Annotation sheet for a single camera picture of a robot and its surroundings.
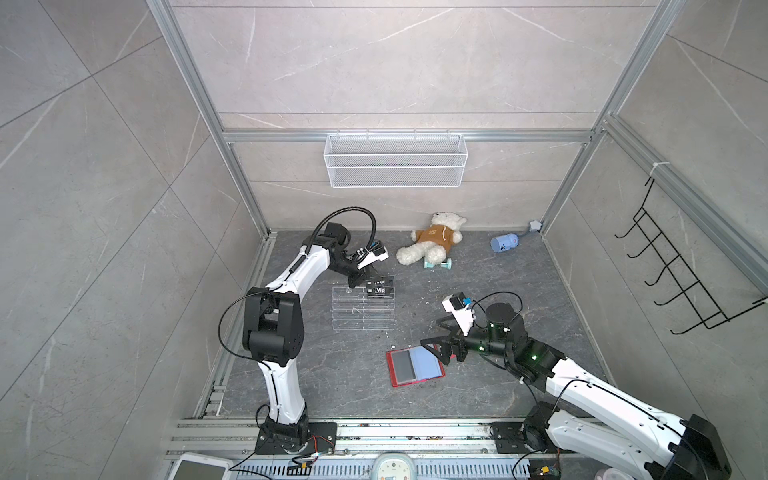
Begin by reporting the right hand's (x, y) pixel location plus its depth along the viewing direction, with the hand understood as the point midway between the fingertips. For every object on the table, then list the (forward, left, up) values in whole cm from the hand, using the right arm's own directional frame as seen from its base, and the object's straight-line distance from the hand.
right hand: (430, 330), depth 74 cm
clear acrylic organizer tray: (+16, +22, -18) cm, 33 cm away
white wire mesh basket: (+57, +7, +12) cm, 59 cm away
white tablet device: (-26, +55, -12) cm, 62 cm away
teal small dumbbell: (+33, -11, -15) cm, 38 cm away
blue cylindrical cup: (+41, -34, -14) cm, 55 cm away
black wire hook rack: (+4, -57, +13) cm, 59 cm away
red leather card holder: (-2, +3, -18) cm, 18 cm away
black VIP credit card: (+18, +13, -10) cm, 24 cm away
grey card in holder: (-3, +7, -18) cm, 19 cm away
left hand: (+22, +14, -3) cm, 26 cm away
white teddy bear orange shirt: (+39, -6, -10) cm, 41 cm away
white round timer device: (-27, +10, -14) cm, 32 cm away
